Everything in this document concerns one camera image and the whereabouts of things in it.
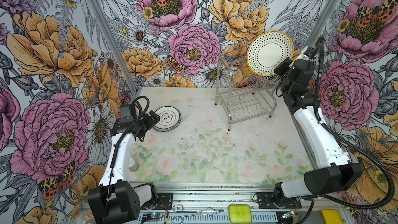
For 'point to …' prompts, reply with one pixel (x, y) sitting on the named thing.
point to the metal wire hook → (209, 211)
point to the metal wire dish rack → (242, 103)
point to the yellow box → (331, 216)
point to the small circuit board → (151, 216)
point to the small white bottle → (133, 166)
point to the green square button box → (240, 213)
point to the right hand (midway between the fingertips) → (283, 62)
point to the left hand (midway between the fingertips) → (155, 126)
